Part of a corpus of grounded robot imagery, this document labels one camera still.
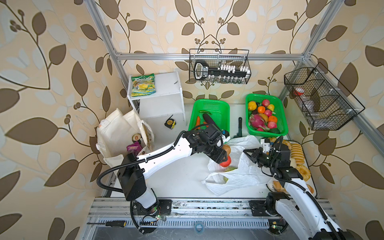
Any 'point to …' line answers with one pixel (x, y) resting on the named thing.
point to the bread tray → (298, 159)
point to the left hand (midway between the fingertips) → (225, 156)
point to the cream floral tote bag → (114, 133)
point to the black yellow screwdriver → (116, 223)
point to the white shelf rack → (166, 103)
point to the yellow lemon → (252, 105)
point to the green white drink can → (136, 137)
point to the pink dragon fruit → (256, 121)
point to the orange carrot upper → (198, 121)
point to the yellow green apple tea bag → (143, 85)
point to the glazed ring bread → (304, 171)
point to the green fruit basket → (281, 123)
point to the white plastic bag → (242, 172)
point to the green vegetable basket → (218, 110)
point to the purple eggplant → (207, 119)
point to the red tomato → (226, 163)
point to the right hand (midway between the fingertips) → (244, 152)
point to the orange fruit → (261, 109)
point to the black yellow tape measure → (170, 123)
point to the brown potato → (227, 148)
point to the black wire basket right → (327, 104)
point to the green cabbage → (228, 169)
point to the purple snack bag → (135, 148)
